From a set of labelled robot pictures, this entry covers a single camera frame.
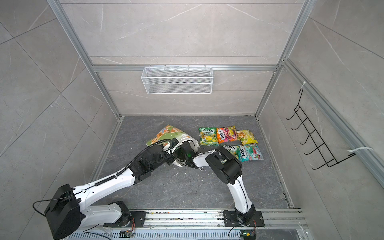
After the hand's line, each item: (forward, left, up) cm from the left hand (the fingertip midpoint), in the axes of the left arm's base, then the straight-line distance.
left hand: (177, 143), depth 79 cm
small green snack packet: (+17, -20, -18) cm, 32 cm away
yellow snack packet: (+14, -46, -15) cm, 50 cm away
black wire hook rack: (-19, -63, +13) cm, 67 cm away
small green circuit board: (-40, -33, -20) cm, 56 cm away
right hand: (+7, +6, -18) cm, 20 cm away
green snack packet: (+3, -45, -17) cm, 48 cm away
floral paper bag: (+12, +6, -6) cm, 14 cm away
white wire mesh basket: (+46, 0, +9) cm, 47 cm away
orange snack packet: (+18, -33, -17) cm, 42 cm away
